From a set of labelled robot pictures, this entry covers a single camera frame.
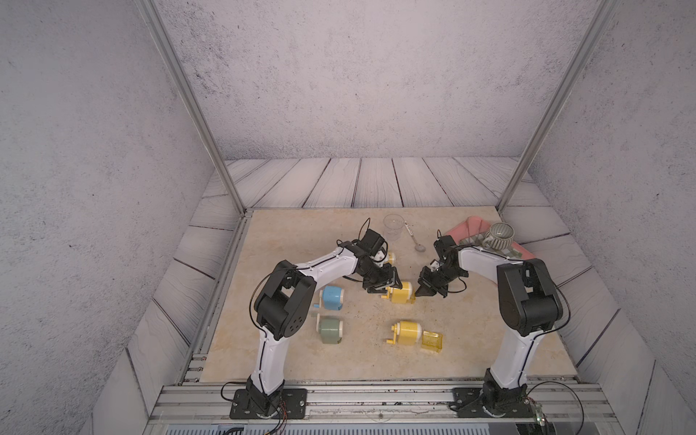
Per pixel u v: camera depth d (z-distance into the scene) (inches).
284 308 20.3
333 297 34.3
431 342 33.4
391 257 36.8
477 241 42.3
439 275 32.6
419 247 42.2
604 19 27.9
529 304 20.1
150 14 27.6
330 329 31.1
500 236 42.1
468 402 28.3
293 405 28.6
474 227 45.2
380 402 29.2
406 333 31.1
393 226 41.5
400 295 34.9
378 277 32.0
